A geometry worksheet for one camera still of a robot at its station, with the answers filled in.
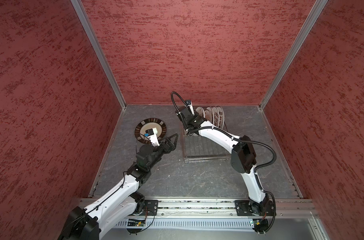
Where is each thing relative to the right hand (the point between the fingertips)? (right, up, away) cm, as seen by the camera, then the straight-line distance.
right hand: (190, 117), depth 92 cm
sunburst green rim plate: (+13, +2, +6) cm, 14 cm away
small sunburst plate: (+7, +4, +8) cm, 12 cm away
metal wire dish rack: (+6, -21, +3) cm, 22 cm away
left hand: (-9, -12, -15) cm, 21 cm away
